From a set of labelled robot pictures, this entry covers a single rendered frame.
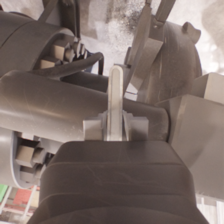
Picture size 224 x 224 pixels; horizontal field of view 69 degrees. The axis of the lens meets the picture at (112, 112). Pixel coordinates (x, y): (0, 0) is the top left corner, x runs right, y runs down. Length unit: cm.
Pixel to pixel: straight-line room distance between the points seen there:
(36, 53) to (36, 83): 24
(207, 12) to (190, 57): 66
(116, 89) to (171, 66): 19
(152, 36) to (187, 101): 16
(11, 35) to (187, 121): 43
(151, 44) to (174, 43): 8
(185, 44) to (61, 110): 30
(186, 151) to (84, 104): 12
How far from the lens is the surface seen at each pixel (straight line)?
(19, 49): 45
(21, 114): 20
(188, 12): 100
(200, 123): 20
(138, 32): 59
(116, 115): 16
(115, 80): 16
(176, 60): 34
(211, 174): 21
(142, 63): 34
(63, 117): 18
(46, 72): 32
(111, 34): 109
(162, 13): 32
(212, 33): 109
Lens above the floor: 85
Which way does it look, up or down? 26 degrees down
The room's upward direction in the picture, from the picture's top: 167 degrees counter-clockwise
